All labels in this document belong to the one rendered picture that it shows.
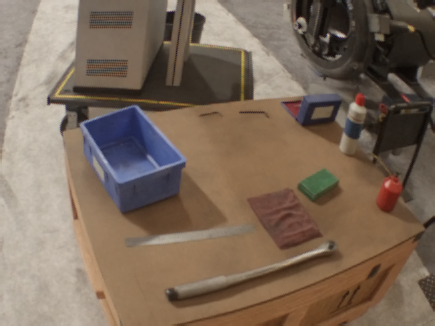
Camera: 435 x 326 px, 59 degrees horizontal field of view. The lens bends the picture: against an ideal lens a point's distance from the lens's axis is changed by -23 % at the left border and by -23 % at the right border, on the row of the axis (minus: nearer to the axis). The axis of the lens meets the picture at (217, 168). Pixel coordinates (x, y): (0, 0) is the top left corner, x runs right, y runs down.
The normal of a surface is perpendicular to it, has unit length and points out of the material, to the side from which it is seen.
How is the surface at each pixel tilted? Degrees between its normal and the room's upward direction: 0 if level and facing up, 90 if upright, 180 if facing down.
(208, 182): 0
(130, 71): 90
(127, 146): 0
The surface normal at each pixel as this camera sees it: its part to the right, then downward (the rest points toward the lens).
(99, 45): -0.06, 0.62
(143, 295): 0.12, -0.77
